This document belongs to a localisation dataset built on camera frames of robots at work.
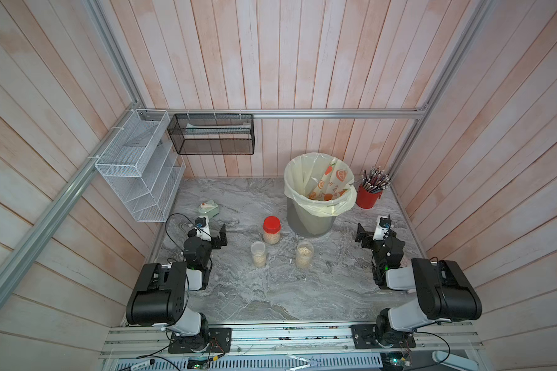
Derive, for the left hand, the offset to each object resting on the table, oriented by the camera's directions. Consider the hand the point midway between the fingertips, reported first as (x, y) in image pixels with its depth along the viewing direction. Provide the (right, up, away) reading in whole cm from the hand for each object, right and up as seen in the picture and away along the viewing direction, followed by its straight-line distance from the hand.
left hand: (214, 226), depth 92 cm
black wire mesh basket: (+1, +37, -4) cm, 37 cm away
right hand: (+64, +1, 0) cm, 64 cm away
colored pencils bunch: (+69, +19, +6) cm, 71 cm away
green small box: (-5, +7, +8) cm, 12 cm away
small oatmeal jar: (+18, -7, -8) cm, 21 cm away
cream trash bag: (+44, +18, +5) cm, 48 cm away
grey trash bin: (+38, +1, +2) cm, 38 cm away
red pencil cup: (+67, +11, +12) cm, 69 cm away
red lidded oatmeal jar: (+24, -1, -4) cm, 24 cm away
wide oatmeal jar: (+36, -11, -6) cm, 38 cm away
